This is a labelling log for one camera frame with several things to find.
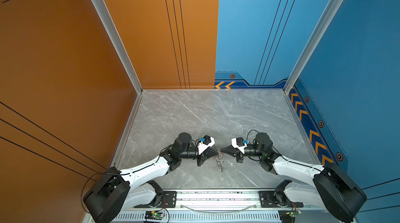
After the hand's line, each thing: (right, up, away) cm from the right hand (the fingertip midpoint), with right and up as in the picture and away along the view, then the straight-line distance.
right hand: (221, 150), depth 73 cm
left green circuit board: (-31, -29, -3) cm, 43 cm away
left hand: (-2, -1, +1) cm, 3 cm away
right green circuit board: (+30, -29, -3) cm, 42 cm away
